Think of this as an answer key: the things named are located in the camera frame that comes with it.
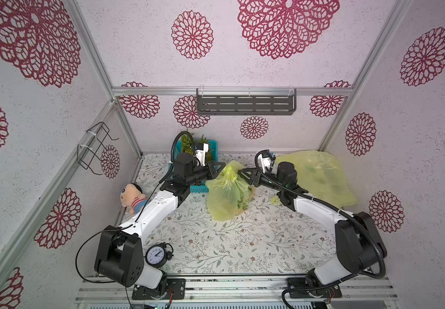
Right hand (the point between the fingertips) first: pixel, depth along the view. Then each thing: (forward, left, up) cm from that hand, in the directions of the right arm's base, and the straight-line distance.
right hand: (240, 170), depth 79 cm
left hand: (0, +6, +3) cm, 7 cm away
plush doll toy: (-4, +50, -15) cm, 53 cm away
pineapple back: (+26, +26, -8) cm, 38 cm away
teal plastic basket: (+29, +15, -21) cm, 38 cm away
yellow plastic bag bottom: (+19, -49, -27) cm, 59 cm away
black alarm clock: (-28, +34, -22) cm, 49 cm away
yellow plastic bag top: (-9, +4, -5) cm, 11 cm away
